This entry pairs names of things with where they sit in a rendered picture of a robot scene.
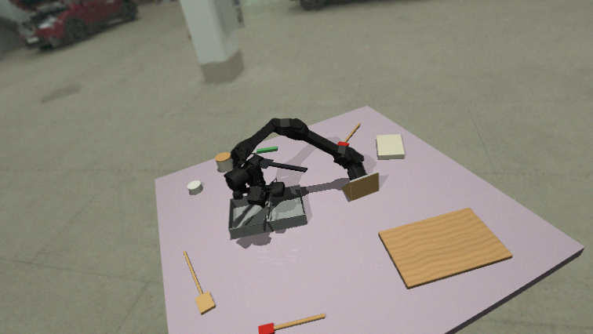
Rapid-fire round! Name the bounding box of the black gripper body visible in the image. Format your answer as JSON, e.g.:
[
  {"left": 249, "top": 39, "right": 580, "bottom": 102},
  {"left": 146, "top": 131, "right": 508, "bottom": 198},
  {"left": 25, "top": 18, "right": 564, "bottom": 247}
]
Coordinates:
[{"left": 232, "top": 172, "right": 285, "bottom": 200}]

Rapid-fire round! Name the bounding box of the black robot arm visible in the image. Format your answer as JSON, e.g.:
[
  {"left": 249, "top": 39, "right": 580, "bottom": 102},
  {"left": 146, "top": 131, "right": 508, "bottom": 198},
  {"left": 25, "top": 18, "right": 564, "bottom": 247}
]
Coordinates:
[{"left": 224, "top": 118, "right": 369, "bottom": 205}]

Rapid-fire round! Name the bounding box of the black spatula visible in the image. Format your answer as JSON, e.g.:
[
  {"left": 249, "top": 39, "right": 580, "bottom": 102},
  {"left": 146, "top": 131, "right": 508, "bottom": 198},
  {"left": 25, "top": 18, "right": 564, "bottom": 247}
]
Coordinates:
[{"left": 260, "top": 158, "right": 307, "bottom": 172}]

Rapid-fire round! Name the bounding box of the short grey cylinder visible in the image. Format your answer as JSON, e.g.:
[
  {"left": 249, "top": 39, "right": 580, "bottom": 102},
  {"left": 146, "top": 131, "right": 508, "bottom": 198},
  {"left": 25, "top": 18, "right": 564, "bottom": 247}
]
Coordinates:
[{"left": 187, "top": 180, "right": 203, "bottom": 195}]

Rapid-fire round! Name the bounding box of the grey cylinder with orange top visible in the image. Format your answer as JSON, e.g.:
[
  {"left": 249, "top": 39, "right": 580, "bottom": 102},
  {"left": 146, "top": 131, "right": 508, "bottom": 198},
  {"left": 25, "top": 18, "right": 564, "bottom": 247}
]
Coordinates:
[{"left": 215, "top": 152, "right": 233, "bottom": 172}]

